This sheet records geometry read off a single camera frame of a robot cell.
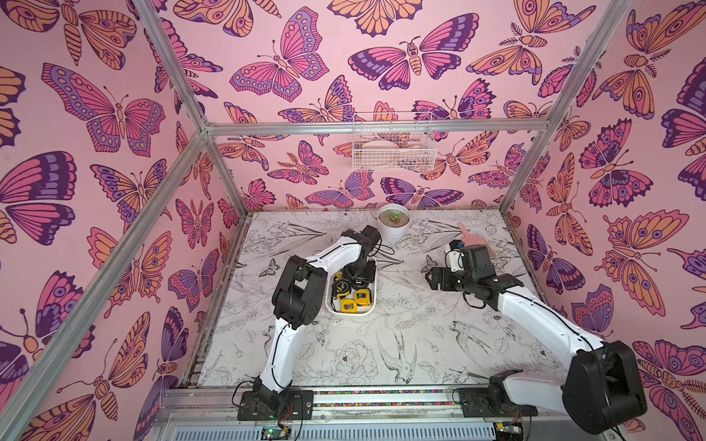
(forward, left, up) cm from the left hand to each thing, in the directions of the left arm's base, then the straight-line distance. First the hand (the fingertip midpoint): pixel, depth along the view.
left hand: (366, 278), depth 98 cm
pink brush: (+18, -42, -1) cm, 46 cm away
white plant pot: (+19, -10, +10) cm, 24 cm away
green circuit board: (-45, +24, -2) cm, 51 cm away
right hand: (-6, -21, +11) cm, 24 cm away
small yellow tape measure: (-11, +6, +1) cm, 13 cm away
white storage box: (-13, +1, +1) cm, 13 cm away
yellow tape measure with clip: (-8, +1, +1) cm, 8 cm away
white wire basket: (+35, -11, +33) cm, 49 cm away
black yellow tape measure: (-5, +9, +2) cm, 11 cm away
